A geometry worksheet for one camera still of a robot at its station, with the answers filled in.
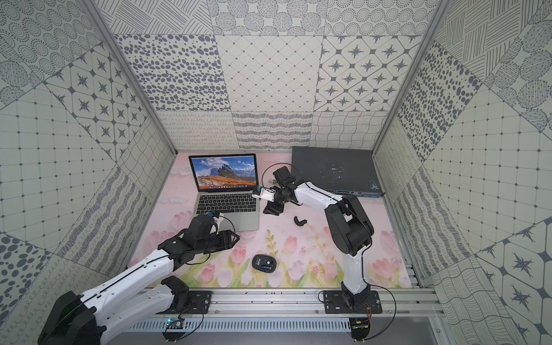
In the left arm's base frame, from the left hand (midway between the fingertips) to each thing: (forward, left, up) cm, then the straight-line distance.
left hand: (232, 233), depth 83 cm
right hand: (+15, -14, -1) cm, 21 cm away
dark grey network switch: (+36, -51, -3) cm, 62 cm away
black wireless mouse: (-9, -13, -5) cm, 17 cm away
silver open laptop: (+25, +9, -2) cm, 27 cm away
